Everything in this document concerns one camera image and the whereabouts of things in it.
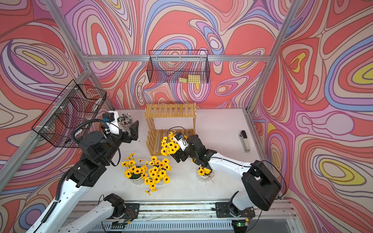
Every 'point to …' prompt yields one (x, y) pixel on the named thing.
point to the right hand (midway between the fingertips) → (177, 151)
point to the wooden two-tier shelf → (161, 118)
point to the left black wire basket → (77, 104)
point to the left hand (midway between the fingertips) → (129, 120)
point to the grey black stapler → (244, 141)
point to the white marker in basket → (78, 132)
